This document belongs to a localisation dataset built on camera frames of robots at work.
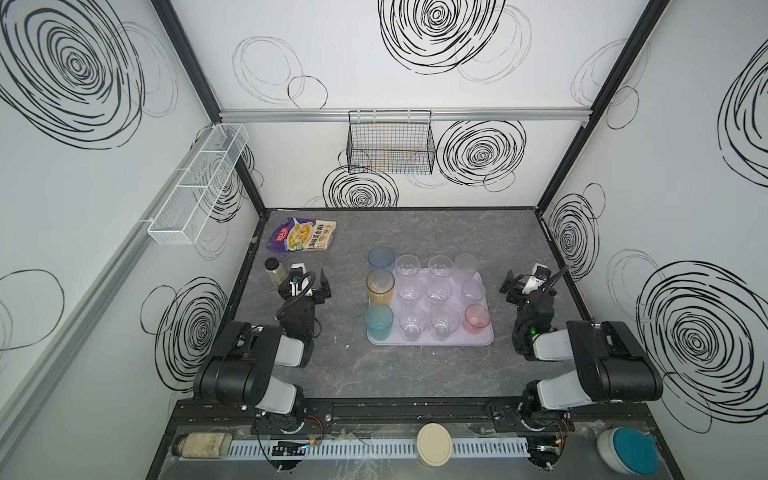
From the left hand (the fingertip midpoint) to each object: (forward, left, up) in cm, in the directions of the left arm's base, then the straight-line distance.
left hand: (304, 272), depth 87 cm
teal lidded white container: (-41, -78, -4) cm, 88 cm away
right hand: (+1, -67, -1) cm, 67 cm away
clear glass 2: (-1, -40, -6) cm, 41 cm away
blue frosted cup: (+5, -23, +1) cm, 23 cm away
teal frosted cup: (-11, -22, -7) cm, 26 cm away
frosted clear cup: (+8, -50, -6) cm, 51 cm away
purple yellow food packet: (+24, +10, -11) cm, 29 cm away
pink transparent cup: (-9, -52, -9) cm, 53 cm away
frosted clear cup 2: (0, -52, -8) cm, 52 cm away
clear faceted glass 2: (-1, -32, -7) cm, 33 cm away
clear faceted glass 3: (-10, -42, -11) cm, 44 cm away
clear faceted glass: (+9, -31, -8) cm, 33 cm away
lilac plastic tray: (-7, -38, -8) cm, 40 cm away
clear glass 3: (-11, -32, -9) cm, 35 cm away
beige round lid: (-40, -36, -5) cm, 54 cm away
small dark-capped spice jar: (+3, +11, -4) cm, 12 cm away
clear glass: (+9, -42, -7) cm, 44 cm away
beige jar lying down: (-42, +16, -8) cm, 45 cm away
